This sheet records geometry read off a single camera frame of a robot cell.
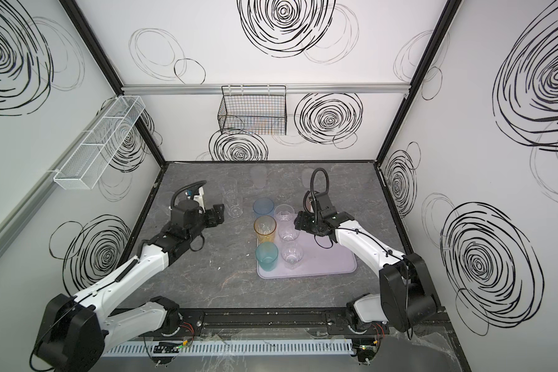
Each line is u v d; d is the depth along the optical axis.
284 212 0.96
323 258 0.87
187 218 0.61
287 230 0.90
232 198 1.04
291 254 0.87
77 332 0.39
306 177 1.10
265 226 0.89
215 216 0.74
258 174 1.08
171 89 0.93
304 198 0.76
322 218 0.67
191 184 0.60
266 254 0.85
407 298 0.42
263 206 0.89
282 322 0.75
